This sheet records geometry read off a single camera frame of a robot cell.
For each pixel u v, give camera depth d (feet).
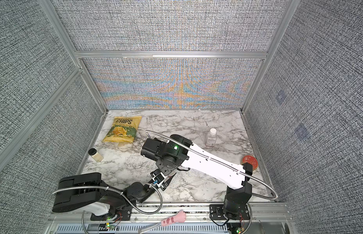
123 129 3.24
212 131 2.88
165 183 2.17
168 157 1.27
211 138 2.97
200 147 1.38
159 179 1.92
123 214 2.38
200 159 1.29
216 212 2.38
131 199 1.96
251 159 2.89
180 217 2.28
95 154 2.81
